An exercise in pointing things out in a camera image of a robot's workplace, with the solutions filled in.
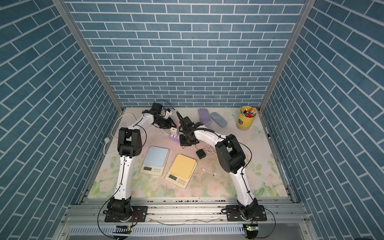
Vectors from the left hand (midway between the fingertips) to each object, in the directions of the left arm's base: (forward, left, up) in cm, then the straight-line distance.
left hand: (177, 125), depth 107 cm
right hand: (-16, -6, +1) cm, 17 cm away
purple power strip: (-12, 0, 0) cm, 12 cm away
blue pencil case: (+6, -31, 0) cm, 32 cm away
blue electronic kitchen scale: (-28, +11, 0) cm, 30 cm away
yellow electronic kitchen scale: (-33, -5, -2) cm, 34 cm away
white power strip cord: (-8, +50, -6) cm, 51 cm away
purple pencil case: (+11, -21, -2) cm, 23 cm away
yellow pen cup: (-1, -47, +12) cm, 49 cm away
